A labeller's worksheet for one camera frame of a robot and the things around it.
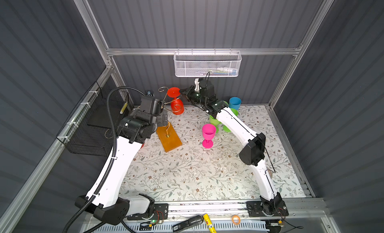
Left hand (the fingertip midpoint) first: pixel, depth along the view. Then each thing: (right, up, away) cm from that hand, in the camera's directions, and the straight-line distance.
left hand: (151, 114), depth 67 cm
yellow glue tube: (+27, -53, +1) cm, 59 cm away
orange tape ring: (+41, -50, +4) cm, 65 cm away
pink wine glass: (+28, -10, +26) cm, 40 cm away
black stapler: (+19, -50, +1) cm, 53 cm away
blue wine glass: (+48, +10, +38) cm, 62 cm away
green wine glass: (+41, +9, +35) cm, 55 cm away
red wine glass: (+9, +6, +21) cm, 23 cm away
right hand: (+11, +12, +12) cm, 20 cm away
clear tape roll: (+62, -33, +18) cm, 73 cm away
